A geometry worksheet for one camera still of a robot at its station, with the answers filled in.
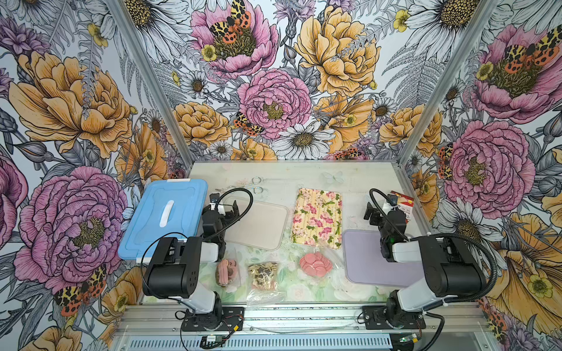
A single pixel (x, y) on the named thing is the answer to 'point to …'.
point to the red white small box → (406, 203)
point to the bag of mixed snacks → (265, 287)
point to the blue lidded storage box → (170, 208)
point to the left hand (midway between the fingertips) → (225, 207)
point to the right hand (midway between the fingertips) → (378, 207)
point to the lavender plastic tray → (366, 262)
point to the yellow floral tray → (317, 217)
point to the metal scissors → (246, 184)
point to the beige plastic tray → (263, 227)
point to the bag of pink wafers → (227, 273)
